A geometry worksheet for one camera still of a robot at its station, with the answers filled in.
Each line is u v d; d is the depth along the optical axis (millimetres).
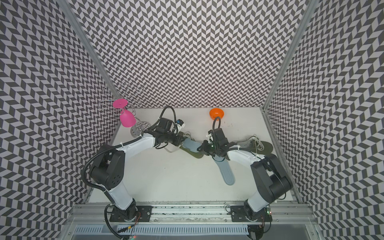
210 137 839
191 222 716
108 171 470
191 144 892
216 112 1111
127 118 876
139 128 1041
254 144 889
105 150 470
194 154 915
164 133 734
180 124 827
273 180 444
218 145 693
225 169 875
